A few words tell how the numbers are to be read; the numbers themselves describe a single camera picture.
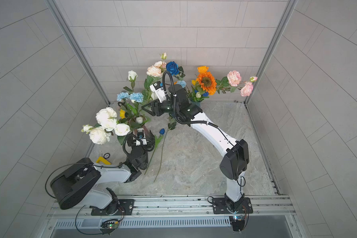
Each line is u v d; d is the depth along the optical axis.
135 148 0.68
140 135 0.67
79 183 0.43
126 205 0.72
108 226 0.65
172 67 0.71
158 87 0.61
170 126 1.01
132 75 0.78
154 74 0.68
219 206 0.71
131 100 0.74
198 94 0.82
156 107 0.61
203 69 0.87
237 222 0.68
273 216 0.72
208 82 0.72
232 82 0.69
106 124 0.54
